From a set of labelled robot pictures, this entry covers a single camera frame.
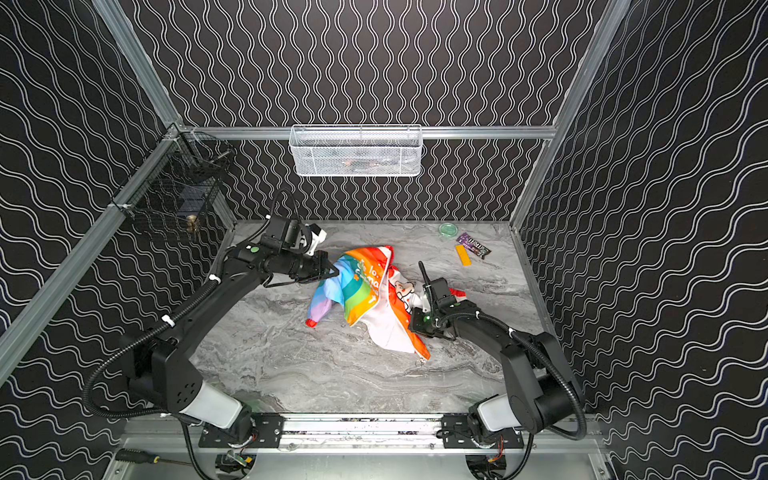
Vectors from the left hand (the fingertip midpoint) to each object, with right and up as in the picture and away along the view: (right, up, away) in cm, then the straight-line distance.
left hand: (346, 272), depth 77 cm
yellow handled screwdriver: (-48, -43, -8) cm, 65 cm away
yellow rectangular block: (+39, +4, +32) cm, 51 cm away
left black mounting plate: (-19, -39, -4) cm, 44 cm away
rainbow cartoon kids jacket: (+4, -5, +8) cm, 10 cm away
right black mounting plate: (+28, -39, -3) cm, 48 cm away
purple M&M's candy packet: (+43, +8, +35) cm, 56 cm away
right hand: (+18, -17, +12) cm, 28 cm away
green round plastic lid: (+35, +14, +40) cm, 55 cm away
